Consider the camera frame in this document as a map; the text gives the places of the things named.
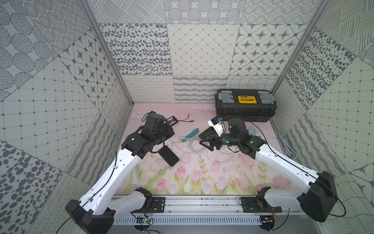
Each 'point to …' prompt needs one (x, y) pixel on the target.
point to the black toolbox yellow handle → (251, 105)
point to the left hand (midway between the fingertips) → (171, 123)
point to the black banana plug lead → (189, 121)
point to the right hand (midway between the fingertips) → (205, 139)
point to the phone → (168, 156)
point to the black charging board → (172, 121)
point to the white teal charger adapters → (253, 132)
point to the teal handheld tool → (193, 133)
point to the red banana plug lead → (184, 120)
